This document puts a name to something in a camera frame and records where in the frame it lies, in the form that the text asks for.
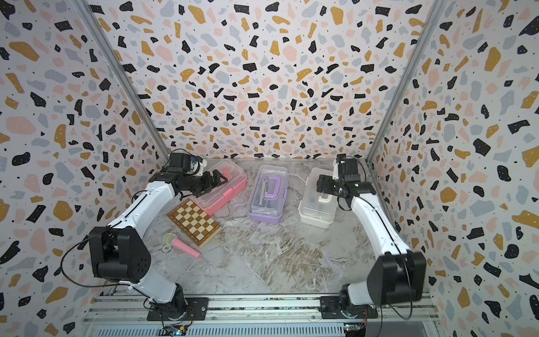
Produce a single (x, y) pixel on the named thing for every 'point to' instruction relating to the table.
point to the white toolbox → (316, 209)
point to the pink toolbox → (213, 199)
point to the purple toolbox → (269, 191)
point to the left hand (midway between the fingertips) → (221, 182)
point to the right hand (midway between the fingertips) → (328, 183)
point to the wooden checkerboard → (194, 223)
